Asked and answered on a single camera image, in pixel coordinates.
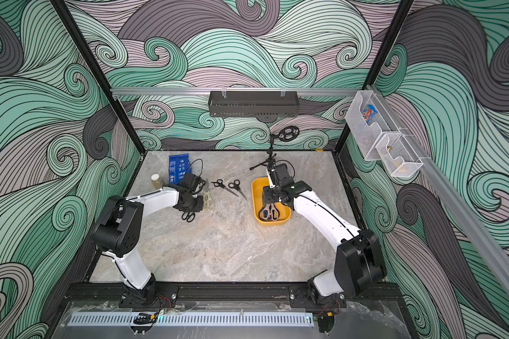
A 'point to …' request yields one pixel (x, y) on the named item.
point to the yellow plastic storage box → (257, 185)
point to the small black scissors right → (236, 184)
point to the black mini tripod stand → (287, 133)
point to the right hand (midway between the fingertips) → (273, 192)
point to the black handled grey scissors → (189, 216)
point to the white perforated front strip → (201, 319)
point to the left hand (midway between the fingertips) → (199, 204)
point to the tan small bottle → (156, 181)
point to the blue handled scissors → (274, 212)
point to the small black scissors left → (219, 183)
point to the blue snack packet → (179, 165)
